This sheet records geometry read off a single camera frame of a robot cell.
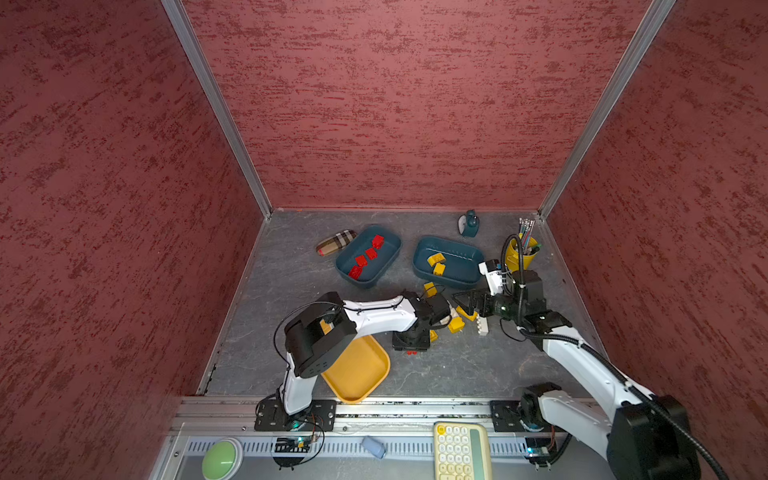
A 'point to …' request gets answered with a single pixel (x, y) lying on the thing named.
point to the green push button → (223, 459)
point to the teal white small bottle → (468, 224)
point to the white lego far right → (482, 325)
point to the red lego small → (361, 261)
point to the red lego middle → (409, 352)
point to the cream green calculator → (462, 451)
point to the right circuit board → (537, 447)
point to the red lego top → (371, 253)
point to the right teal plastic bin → (447, 261)
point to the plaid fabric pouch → (335, 242)
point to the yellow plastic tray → (359, 369)
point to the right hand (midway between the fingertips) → (460, 300)
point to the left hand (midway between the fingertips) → (412, 352)
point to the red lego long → (355, 272)
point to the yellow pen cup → (513, 256)
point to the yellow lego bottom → (433, 336)
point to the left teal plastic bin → (371, 274)
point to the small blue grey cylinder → (373, 446)
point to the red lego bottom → (378, 241)
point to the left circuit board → (292, 445)
